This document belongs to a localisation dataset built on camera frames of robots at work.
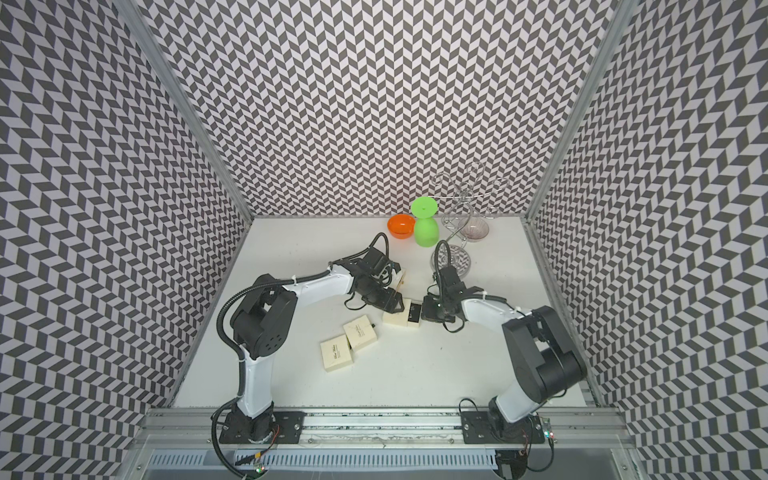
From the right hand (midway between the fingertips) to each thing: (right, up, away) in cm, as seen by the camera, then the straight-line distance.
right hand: (425, 317), depth 91 cm
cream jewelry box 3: (-19, -3, -4) cm, 20 cm away
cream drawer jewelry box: (-8, +11, +1) cm, 14 cm away
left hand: (-10, +3, +1) cm, 11 cm away
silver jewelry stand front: (+13, +18, +14) cm, 26 cm away
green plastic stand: (0, +28, -6) cm, 29 cm away
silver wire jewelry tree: (+12, +29, -4) cm, 32 cm away
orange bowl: (-7, +29, +22) cm, 37 cm away
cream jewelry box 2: (-25, -8, -9) cm, 28 cm away
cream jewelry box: (-5, +1, -2) cm, 5 cm away
